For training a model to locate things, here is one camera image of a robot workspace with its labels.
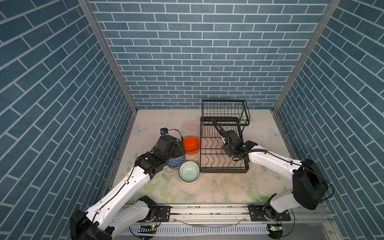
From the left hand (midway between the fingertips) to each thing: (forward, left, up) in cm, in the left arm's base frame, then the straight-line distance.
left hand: (181, 146), depth 77 cm
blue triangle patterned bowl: (-1, +4, -17) cm, 17 cm away
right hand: (+7, -29, -8) cm, 31 cm away
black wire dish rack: (+36, -33, -14) cm, 51 cm away
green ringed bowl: (-8, -4, -14) cm, 17 cm away
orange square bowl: (+13, -5, -19) cm, 23 cm away
